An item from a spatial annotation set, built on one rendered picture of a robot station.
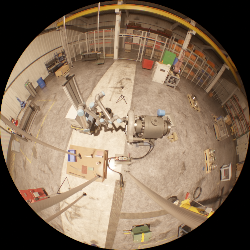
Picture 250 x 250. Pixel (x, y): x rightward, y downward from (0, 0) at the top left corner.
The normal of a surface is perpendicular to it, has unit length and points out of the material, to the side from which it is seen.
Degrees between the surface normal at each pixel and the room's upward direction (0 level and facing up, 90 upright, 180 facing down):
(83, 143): 0
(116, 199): 0
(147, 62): 90
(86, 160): 0
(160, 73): 90
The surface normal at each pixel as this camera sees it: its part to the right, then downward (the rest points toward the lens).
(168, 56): -0.15, 0.88
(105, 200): 0.08, -0.45
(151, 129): 0.04, 0.20
